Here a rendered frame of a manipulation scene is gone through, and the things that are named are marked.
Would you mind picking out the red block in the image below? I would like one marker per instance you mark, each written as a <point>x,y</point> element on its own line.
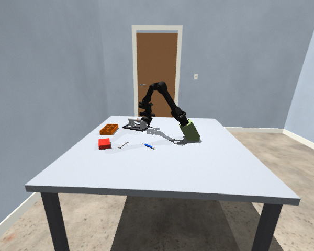
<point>103,143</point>

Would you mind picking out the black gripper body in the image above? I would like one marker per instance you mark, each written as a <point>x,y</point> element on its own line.
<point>148,115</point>

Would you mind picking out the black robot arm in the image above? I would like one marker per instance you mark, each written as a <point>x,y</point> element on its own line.
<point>161,87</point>

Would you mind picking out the orange compartment tray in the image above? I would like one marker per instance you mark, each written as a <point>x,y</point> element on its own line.
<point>108,129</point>

